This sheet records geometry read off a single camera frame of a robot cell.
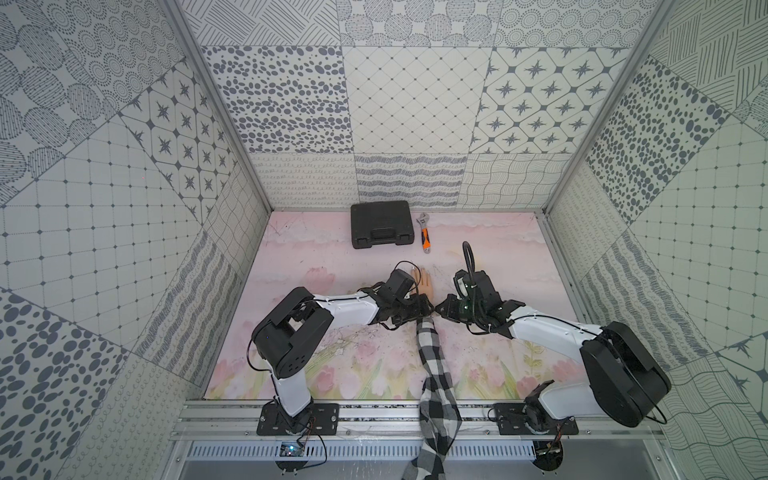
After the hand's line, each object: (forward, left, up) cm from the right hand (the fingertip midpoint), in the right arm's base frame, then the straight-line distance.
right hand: (436, 311), depth 87 cm
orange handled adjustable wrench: (+31, +1, -4) cm, 31 cm away
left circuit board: (-34, +37, -7) cm, 51 cm away
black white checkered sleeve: (-28, +1, +1) cm, 28 cm away
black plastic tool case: (+36, +18, +1) cm, 40 cm away
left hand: (-2, 0, -1) cm, 2 cm away
